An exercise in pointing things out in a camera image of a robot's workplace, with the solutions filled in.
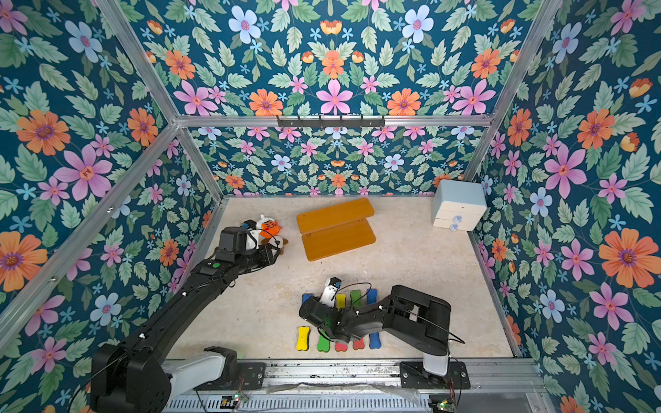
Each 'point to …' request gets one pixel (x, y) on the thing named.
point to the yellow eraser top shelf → (302, 338)
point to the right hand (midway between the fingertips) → (305, 302)
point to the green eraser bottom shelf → (356, 294)
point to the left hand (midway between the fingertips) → (278, 248)
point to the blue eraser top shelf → (374, 341)
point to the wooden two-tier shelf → (335, 229)
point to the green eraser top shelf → (323, 344)
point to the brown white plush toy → (279, 242)
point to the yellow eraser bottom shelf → (341, 300)
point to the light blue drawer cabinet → (458, 206)
